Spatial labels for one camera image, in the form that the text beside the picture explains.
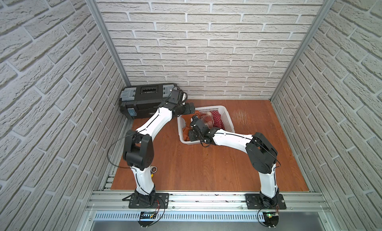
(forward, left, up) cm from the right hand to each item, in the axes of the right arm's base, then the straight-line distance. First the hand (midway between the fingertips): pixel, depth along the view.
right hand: (193, 132), depth 93 cm
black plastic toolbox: (+18, +32, +11) cm, 39 cm away
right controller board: (-47, -35, -7) cm, 59 cm away
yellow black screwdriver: (-24, +25, -5) cm, 34 cm away
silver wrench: (-19, +24, -5) cm, 31 cm away
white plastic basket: (+6, -22, +3) cm, 23 cm away
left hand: (+11, 0, +13) cm, 17 cm away
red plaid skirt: (+9, -10, +1) cm, 14 cm away
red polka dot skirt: (+7, -17, 0) cm, 19 cm away
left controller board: (-43, +25, -8) cm, 50 cm away
